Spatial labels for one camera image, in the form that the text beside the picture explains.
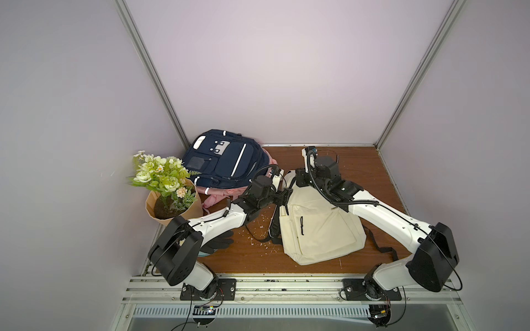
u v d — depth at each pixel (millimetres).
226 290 731
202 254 801
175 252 433
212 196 973
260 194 655
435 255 399
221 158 1038
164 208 830
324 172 587
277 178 752
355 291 722
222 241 853
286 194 797
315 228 852
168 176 742
